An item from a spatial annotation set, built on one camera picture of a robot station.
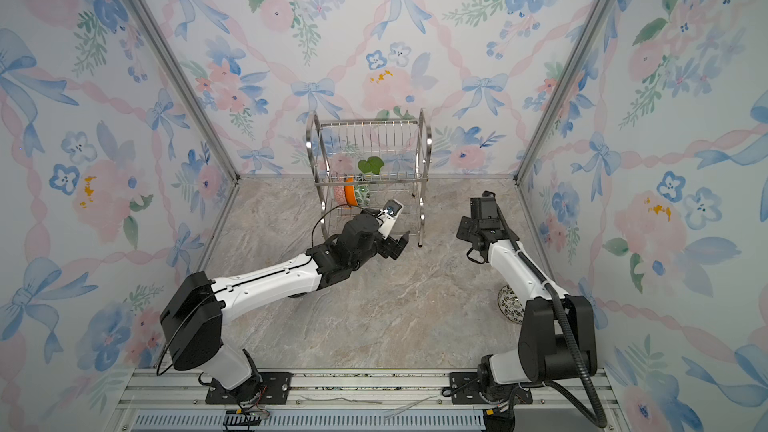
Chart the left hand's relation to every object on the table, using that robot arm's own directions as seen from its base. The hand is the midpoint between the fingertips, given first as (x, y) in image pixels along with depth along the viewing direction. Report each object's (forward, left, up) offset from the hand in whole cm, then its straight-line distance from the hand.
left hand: (396, 219), depth 79 cm
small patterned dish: (-14, -34, -23) cm, 43 cm away
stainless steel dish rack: (+40, +21, -8) cm, 46 cm away
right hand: (+6, -23, -10) cm, 26 cm away
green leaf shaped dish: (+16, +7, +4) cm, 18 cm away
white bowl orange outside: (+18, +15, -10) cm, 25 cm away
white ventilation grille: (-42, +4, -24) cm, 48 cm away
